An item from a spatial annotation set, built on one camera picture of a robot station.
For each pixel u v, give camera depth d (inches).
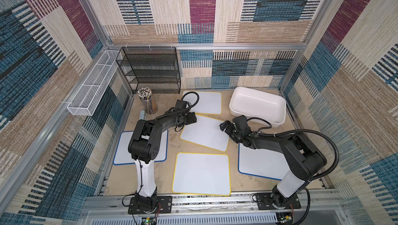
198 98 32.9
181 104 32.0
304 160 18.5
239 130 29.6
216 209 28.9
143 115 40.2
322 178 33.3
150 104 40.2
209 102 45.6
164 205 28.9
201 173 34.0
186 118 35.1
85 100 36.4
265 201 28.7
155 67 42.6
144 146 21.1
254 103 43.9
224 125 34.6
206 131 38.9
